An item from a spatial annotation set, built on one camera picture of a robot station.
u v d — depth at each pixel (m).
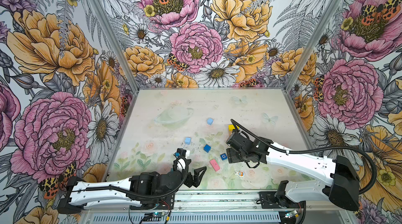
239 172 0.81
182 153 0.61
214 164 0.85
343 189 0.39
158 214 0.71
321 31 0.88
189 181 0.62
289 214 0.72
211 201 0.76
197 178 0.62
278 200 0.66
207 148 0.91
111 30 0.89
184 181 0.50
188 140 0.92
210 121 1.02
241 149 0.59
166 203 0.73
